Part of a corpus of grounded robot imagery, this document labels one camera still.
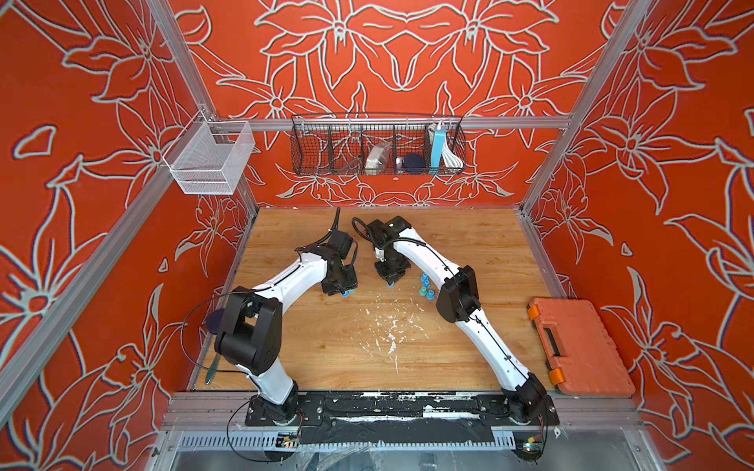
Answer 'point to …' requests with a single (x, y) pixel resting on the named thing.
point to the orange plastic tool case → (582, 358)
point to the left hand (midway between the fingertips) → (350, 283)
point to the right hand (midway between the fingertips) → (385, 280)
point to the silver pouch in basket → (377, 158)
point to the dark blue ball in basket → (414, 164)
